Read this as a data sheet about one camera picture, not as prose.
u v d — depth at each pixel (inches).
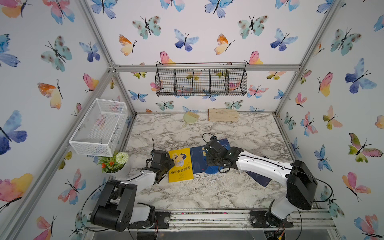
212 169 31.6
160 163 27.9
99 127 34.1
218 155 24.5
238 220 29.6
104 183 17.7
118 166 30.4
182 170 35.1
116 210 16.6
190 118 46.6
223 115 46.6
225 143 39.8
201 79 38.7
